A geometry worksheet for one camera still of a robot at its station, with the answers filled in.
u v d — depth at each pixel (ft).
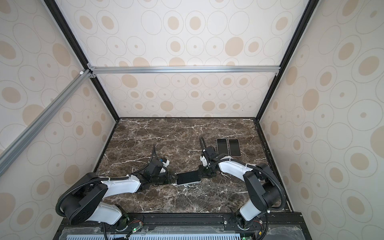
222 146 3.40
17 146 1.75
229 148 3.35
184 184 2.80
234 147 3.48
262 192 1.47
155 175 2.35
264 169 1.55
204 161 2.74
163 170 2.40
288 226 2.40
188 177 2.88
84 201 1.42
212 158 2.21
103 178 1.66
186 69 2.99
